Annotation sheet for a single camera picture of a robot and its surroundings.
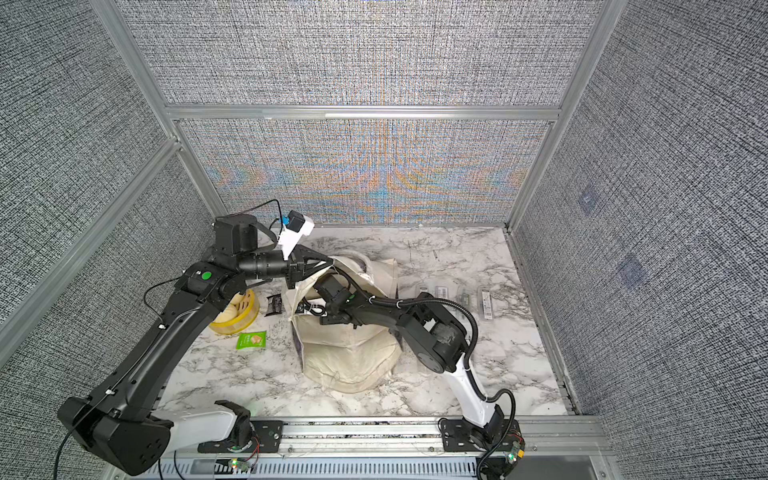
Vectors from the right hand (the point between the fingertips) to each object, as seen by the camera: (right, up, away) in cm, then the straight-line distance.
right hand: (324, 291), depth 94 cm
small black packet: (-16, -4, +1) cm, 17 cm away
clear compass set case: (+32, 0, +5) cm, 33 cm away
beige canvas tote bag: (+9, -17, -11) cm, 22 cm away
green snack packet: (-19, -14, -5) cm, 24 cm away
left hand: (+8, +11, -30) cm, 33 cm away
